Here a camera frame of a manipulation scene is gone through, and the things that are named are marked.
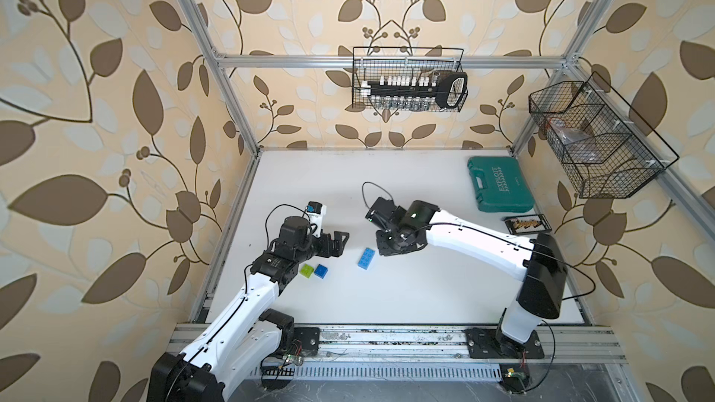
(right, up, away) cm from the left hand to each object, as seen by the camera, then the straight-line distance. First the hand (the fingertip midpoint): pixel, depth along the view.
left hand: (335, 231), depth 81 cm
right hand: (+14, -5, -1) cm, 15 cm away
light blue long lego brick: (+9, -10, +8) cm, 16 cm away
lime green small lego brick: (-10, -14, +6) cm, 18 cm away
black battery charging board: (+65, 0, +15) cm, 67 cm away
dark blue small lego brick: (-5, -14, +6) cm, 16 cm away
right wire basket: (+73, +23, -8) cm, 77 cm away
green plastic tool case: (+59, +13, +22) cm, 64 cm away
